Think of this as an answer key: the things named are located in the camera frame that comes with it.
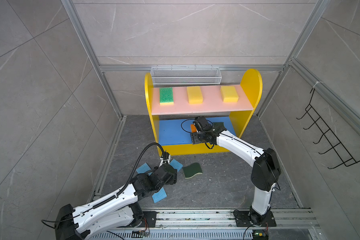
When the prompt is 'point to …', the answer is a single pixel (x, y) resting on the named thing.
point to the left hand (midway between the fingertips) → (174, 168)
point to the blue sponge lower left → (159, 196)
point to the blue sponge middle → (176, 165)
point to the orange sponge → (193, 128)
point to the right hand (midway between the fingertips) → (198, 136)
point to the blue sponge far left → (144, 168)
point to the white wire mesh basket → (185, 75)
